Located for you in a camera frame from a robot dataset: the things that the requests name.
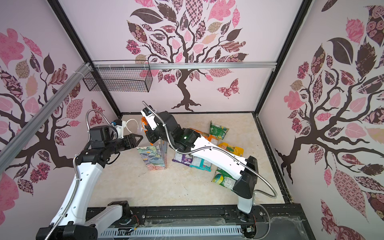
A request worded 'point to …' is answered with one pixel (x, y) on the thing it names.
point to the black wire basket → (119, 76)
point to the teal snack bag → (201, 163)
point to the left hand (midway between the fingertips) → (139, 140)
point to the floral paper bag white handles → (155, 156)
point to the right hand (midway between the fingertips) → (146, 123)
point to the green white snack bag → (223, 178)
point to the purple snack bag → (184, 159)
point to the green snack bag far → (218, 130)
